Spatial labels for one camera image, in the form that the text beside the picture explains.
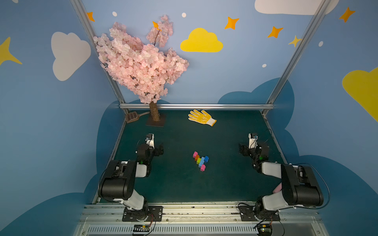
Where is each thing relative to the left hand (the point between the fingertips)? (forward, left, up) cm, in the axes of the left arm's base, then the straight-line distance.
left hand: (154, 140), depth 94 cm
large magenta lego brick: (-7, -27, -5) cm, 28 cm away
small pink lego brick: (-15, -31, -5) cm, 35 cm away
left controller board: (-47, 0, -11) cm, 48 cm away
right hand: (+1, -61, -1) cm, 61 cm away
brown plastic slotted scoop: (+26, +22, -6) cm, 35 cm away
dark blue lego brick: (-9, -34, -6) cm, 36 cm away
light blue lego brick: (-11, -31, -5) cm, 33 cm away
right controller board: (-45, -62, -10) cm, 78 cm away
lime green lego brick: (-11, -29, -5) cm, 31 cm away
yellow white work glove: (+29, -32, -8) cm, 44 cm away
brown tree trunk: (+23, +4, +4) cm, 23 cm away
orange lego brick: (-8, -28, -6) cm, 30 cm away
